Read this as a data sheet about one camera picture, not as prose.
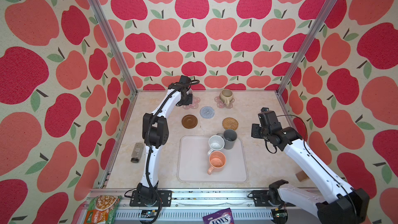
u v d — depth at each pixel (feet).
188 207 2.39
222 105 3.66
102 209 2.30
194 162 2.85
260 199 2.40
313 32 2.84
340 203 1.23
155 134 1.94
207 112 3.53
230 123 3.35
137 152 2.80
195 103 3.75
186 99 2.83
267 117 1.94
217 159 2.81
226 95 3.56
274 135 1.80
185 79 2.63
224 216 2.26
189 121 3.42
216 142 3.00
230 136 2.92
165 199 2.46
